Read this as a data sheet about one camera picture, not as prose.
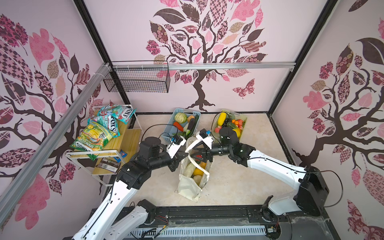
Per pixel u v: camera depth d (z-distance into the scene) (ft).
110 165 2.39
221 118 3.50
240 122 3.56
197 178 2.53
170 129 3.58
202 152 2.06
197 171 2.66
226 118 3.57
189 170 2.60
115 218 1.40
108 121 2.14
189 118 3.56
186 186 2.31
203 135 2.00
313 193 1.34
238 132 3.38
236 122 3.51
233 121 3.61
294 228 2.30
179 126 3.61
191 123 3.40
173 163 1.87
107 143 2.04
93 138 1.97
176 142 1.77
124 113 2.28
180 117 3.51
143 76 3.11
